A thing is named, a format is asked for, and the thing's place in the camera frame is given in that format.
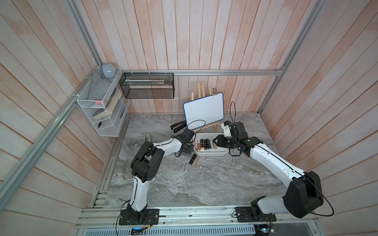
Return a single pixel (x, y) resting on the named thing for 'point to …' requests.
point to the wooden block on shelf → (108, 109)
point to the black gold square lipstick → (202, 144)
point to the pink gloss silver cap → (199, 144)
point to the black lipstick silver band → (205, 144)
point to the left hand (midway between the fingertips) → (187, 149)
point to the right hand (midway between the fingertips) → (214, 139)
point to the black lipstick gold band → (192, 159)
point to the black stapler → (177, 126)
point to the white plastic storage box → (219, 151)
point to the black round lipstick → (208, 143)
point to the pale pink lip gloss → (196, 146)
